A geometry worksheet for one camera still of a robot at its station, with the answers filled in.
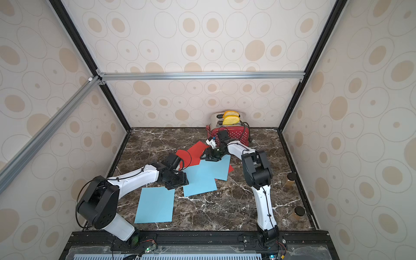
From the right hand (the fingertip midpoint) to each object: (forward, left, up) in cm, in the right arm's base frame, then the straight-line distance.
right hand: (201, 160), depth 97 cm
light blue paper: (-17, +6, -4) cm, 18 cm away
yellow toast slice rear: (+25, -17, +17) cm, 35 cm away
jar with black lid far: (-11, -49, +4) cm, 50 cm away
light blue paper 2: (-7, -2, -4) cm, 9 cm away
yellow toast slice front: (+20, -17, +15) cm, 30 cm away
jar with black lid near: (-29, -48, +4) cm, 56 cm away
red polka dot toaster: (+14, -23, +10) cm, 29 cm away
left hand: (-15, +5, +1) cm, 16 cm away
